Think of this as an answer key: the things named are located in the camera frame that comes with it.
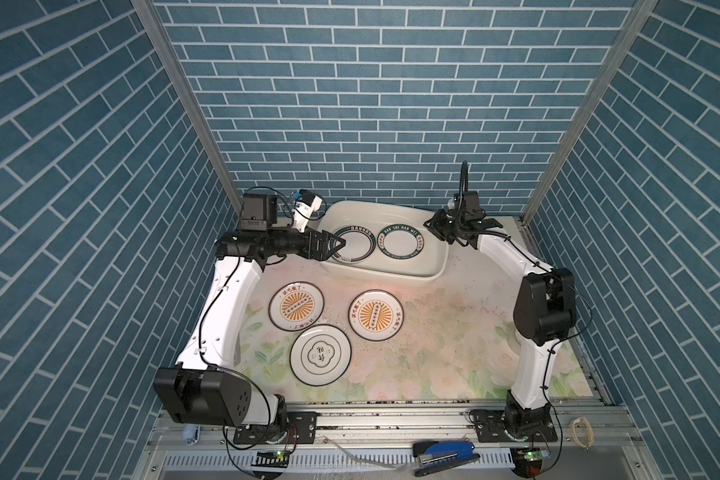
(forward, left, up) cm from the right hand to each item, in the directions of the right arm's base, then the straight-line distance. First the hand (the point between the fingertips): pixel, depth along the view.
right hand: (422, 220), depth 95 cm
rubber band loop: (-52, -42, -19) cm, 70 cm away
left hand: (-22, +24, +13) cm, 35 cm away
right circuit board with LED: (-59, -27, -22) cm, 68 cm away
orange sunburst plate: (-25, +13, -19) cm, 34 cm away
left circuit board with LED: (-64, +34, -21) cm, 75 cm away
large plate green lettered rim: (+6, +6, -18) cm, 20 cm away
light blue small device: (-61, +54, -15) cm, 83 cm away
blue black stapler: (-60, -4, -17) cm, 63 cm away
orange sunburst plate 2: (-24, +39, -19) cm, 50 cm away
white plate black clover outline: (-39, +28, -18) cm, 51 cm away
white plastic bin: (-5, -4, -18) cm, 19 cm away
